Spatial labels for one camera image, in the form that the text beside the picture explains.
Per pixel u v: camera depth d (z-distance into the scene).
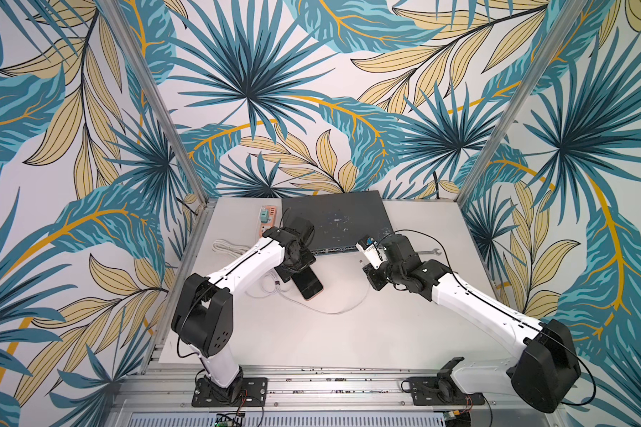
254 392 0.73
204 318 0.45
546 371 0.40
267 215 1.07
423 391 0.73
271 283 0.95
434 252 1.03
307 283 0.91
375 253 0.69
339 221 1.07
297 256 0.73
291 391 0.75
